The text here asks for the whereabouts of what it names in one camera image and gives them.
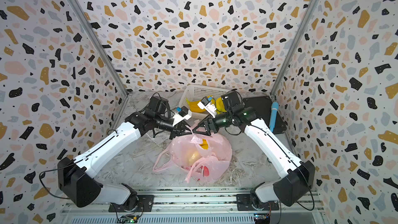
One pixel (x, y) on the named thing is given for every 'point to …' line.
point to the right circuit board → (261, 218)
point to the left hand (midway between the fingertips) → (194, 131)
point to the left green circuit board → (129, 219)
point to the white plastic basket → (196, 93)
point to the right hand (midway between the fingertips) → (197, 129)
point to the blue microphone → (274, 111)
